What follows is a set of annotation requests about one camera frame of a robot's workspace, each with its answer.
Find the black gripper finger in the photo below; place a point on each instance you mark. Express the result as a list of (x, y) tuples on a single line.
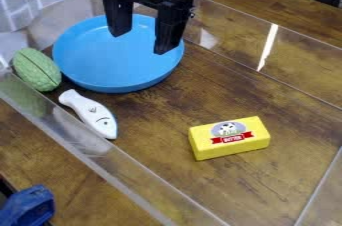
[(170, 25), (120, 16)]

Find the blue round plastic tray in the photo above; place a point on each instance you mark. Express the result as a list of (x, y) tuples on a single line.
[(114, 64)]

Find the green toy bitter gourd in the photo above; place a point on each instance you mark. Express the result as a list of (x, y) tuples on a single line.
[(37, 69)]

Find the white wooden toy fish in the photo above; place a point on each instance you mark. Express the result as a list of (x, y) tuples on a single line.
[(94, 113)]

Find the yellow toy butter block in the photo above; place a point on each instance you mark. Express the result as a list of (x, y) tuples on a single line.
[(229, 137)]

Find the blue plastic clamp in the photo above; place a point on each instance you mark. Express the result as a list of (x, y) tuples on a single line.
[(29, 207)]

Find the clear acrylic barrier wall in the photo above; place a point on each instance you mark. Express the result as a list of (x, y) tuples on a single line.
[(245, 68)]

